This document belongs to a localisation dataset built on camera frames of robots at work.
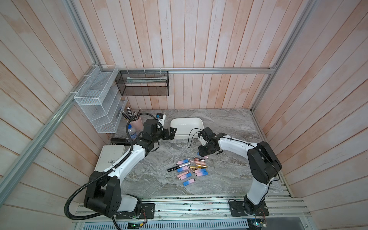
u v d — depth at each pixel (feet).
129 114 3.33
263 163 1.60
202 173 2.82
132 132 3.10
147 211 2.40
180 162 2.96
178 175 2.77
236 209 2.40
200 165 2.90
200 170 2.88
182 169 2.86
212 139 2.33
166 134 2.45
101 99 2.25
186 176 2.76
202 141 2.60
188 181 2.69
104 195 1.34
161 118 2.40
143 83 3.52
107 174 1.42
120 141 3.31
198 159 2.97
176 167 2.89
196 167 2.88
